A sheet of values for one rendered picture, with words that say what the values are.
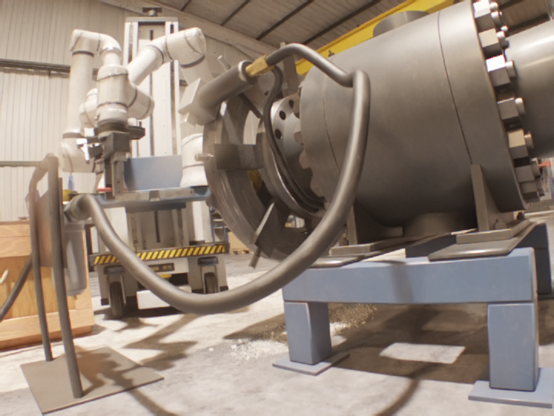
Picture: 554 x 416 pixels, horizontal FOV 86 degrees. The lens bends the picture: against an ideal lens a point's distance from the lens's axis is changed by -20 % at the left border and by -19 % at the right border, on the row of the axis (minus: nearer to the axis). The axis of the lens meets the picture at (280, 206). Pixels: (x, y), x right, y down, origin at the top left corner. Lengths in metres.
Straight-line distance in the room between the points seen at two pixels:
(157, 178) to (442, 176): 1.54
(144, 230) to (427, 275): 1.66
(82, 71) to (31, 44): 8.85
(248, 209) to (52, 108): 9.14
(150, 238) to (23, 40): 9.25
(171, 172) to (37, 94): 8.31
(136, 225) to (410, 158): 1.55
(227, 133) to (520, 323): 0.92
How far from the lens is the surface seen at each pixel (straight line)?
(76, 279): 0.95
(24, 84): 10.21
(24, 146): 9.68
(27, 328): 1.48
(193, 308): 0.52
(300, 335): 0.88
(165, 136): 2.16
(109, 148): 0.92
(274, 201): 1.16
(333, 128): 0.91
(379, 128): 0.85
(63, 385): 1.00
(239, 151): 1.10
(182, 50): 1.57
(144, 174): 2.02
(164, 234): 2.07
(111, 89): 0.98
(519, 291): 0.64
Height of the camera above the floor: 0.33
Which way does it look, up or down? 5 degrees up
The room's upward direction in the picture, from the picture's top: 6 degrees counter-clockwise
